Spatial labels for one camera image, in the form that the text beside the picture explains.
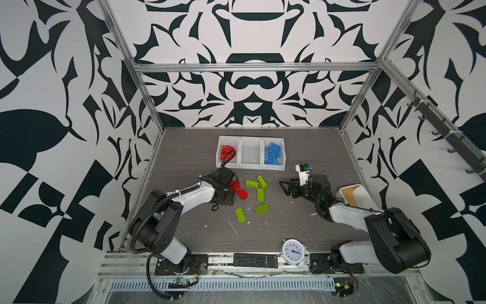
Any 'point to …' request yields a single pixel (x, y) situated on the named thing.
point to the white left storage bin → (234, 141)
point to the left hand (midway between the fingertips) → (227, 195)
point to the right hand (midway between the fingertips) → (286, 180)
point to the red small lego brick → (243, 194)
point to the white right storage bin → (280, 141)
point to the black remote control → (255, 260)
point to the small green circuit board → (343, 286)
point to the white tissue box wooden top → (356, 196)
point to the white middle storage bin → (250, 152)
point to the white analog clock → (294, 253)
